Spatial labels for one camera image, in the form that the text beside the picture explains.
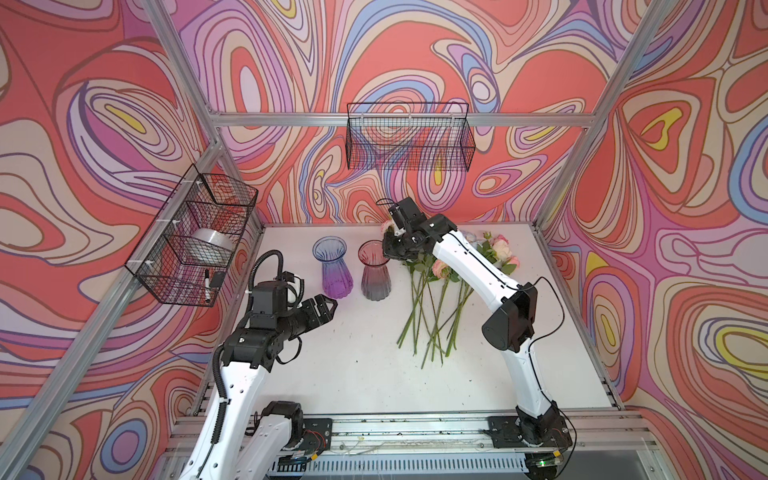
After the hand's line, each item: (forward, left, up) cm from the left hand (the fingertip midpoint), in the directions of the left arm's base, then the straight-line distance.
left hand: (329, 306), depth 74 cm
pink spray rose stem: (+20, -30, -19) cm, 41 cm away
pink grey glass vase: (+13, -11, -7) cm, 19 cm away
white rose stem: (+24, -26, -15) cm, 38 cm away
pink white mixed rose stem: (+30, -54, -15) cm, 64 cm away
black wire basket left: (+9, +33, +12) cm, 36 cm away
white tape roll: (+13, +28, +11) cm, 33 cm away
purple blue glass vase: (+14, 0, -8) cm, 16 cm away
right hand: (+17, -15, -2) cm, 23 cm away
